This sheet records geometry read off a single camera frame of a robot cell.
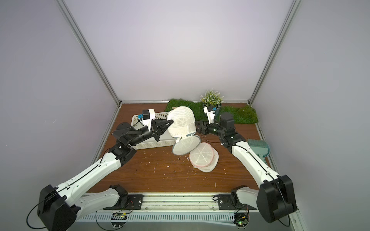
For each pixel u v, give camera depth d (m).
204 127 0.67
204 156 0.85
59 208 0.37
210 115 0.70
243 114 1.06
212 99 0.97
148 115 0.53
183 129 0.65
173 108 1.15
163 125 0.60
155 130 0.57
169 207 0.73
